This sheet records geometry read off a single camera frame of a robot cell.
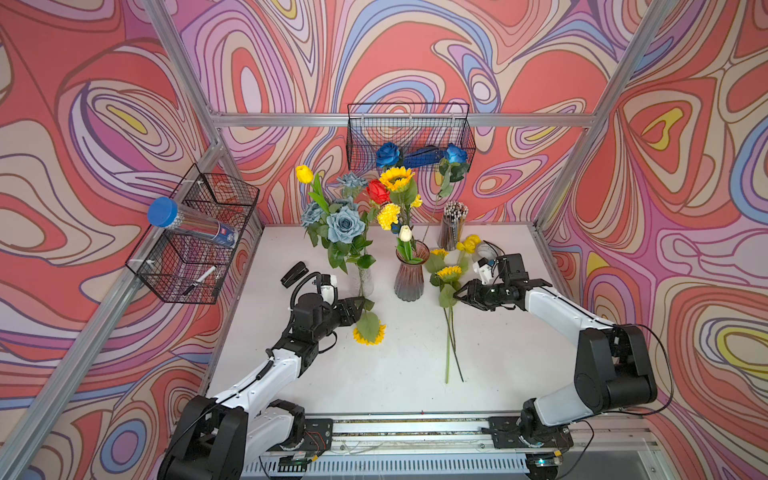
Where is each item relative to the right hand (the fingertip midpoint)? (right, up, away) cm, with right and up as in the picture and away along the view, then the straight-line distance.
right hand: (459, 304), depth 88 cm
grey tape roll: (+18, +16, +30) cm, 39 cm away
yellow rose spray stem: (+7, +17, +20) cm, 27 cm away
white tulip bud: (-17, +18, -7) cm, 26 cm away
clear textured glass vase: (-29, +6, +8) cm, 30 cm away
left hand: (-29, +2, -5) cm, 29 cm away
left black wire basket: (-73, +11, -15) cm, 75 cm away
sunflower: (-2, +6, +10) cm, 12 cm away
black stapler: (-53, +9, +14) cm, 56 cm away
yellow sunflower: (-27, -8, -2) cm, 28 cm away
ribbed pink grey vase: (-15, +7, +1) cm, 16 cm away
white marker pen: (-68, +8, -15) cm, 71 cm away
